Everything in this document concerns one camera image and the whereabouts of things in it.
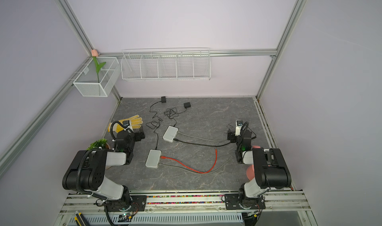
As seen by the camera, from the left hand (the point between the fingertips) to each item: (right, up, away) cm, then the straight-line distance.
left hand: (135, 128), depth 93 cm
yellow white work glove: (-1, +3, -19) cm, 20 cm away
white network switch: (+21, -4, +4) cm, 22 cm away
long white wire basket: (+18, +43, +5) cm, 47 cm away
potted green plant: (-14, -7, -13) cm, 20 cm away
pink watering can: (+69, -23, -11) cm, 74 cm away
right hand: (+65, -1, +1) cm, 65 cm away
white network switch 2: (+13, -18, -6) cm, 23 cm away
